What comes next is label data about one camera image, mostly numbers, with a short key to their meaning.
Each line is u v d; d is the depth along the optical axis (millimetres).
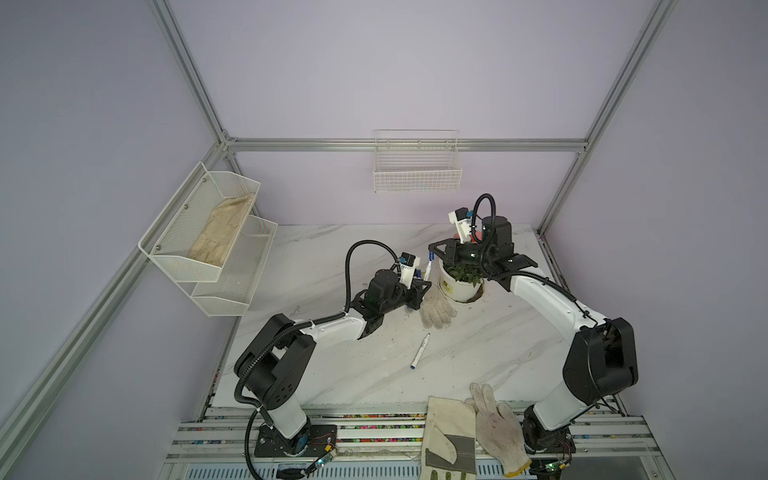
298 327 491
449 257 759
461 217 737
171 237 680
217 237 783
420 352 881
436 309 976
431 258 819
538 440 662
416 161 954
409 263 750
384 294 676
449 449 717
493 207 636
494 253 663
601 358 436
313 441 730
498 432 737
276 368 453
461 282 881
